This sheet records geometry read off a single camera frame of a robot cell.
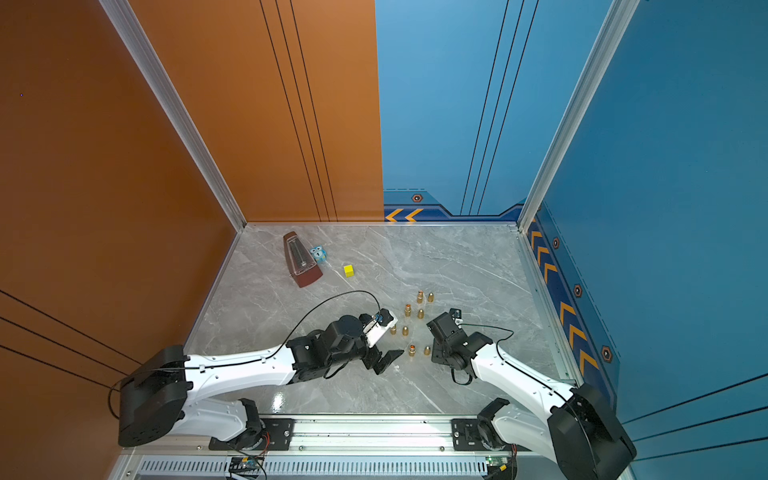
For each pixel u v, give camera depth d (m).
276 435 0.74
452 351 0.64
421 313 0.93
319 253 1.09
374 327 0.66
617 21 0.70
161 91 0.82
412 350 0.83
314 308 0.65
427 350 0.85
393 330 0.68
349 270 1.04
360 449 0.72
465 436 0.72
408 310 0.92
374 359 0.68
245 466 0.72
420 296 0.96
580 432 0.40
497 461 0.72
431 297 0.97
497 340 0.59
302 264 0.97
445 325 0.67
